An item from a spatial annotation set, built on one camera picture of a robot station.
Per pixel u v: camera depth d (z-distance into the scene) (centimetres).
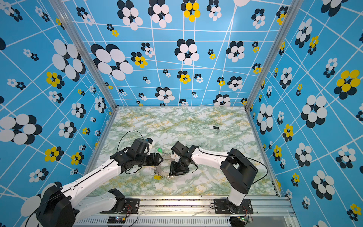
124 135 100
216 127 108
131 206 72
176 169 73
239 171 45
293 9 69
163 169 87
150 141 76
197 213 72
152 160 71
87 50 87
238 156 47
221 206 73
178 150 69
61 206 39
